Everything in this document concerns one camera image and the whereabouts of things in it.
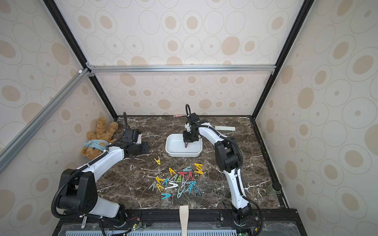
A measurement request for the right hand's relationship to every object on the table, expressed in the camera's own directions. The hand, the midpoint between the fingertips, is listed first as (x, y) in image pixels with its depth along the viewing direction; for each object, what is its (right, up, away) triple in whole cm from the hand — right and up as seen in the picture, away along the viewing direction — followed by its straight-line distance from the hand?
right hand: (190, 139), depth 100 cm
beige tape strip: (-3, -37, -26) cm, 45 cm away
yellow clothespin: (+6, -19, -11) cm, 23 cm away
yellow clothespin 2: (-17, -26, -17) cm, 36 cm away
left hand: (-24, -4, -10) cm, 26 cm away
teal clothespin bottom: (-12, -30, -19) cm, 37 cm away
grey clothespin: (-21, -25, -16) cm, 37 cm away
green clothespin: (-6, -23, -13) cm, 27 cm away
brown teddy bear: (-59, 0, -5) cm, 60 cm away
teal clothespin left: (-14, -24, -15) cm, 32 cm away
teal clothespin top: (-1, -18, -8) cm, 20 cm away
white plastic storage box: (-10, -5, +1) cm, 11 cm away
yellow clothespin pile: (-18, -23, -14) cm, 33 cm away
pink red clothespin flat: (-5, -20, -11) cm, 23 cm away
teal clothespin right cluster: (0, -26, -17) cm, 31 cm away
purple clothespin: (-3, -3, -3) cm, 5 cm away
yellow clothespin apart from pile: (-21, -14, -6) cm, 25 cm away
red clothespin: (0, -21, -13) cm, 24 cm away
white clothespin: (-9, -25, -15) cm, 31 cm away
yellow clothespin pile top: (-11, -19, -10) cm, 24 cm away
